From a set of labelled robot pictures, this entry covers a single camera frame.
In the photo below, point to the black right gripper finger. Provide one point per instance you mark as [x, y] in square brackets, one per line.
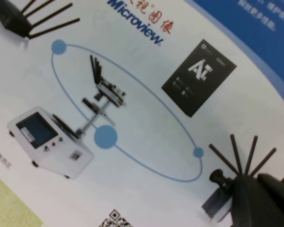
[257, 202]

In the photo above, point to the robotics magazine with glossy pages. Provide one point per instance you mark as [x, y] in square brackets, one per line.
[194, 72]

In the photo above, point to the green white checkered tablecloth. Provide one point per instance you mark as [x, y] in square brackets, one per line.
[14, 212]

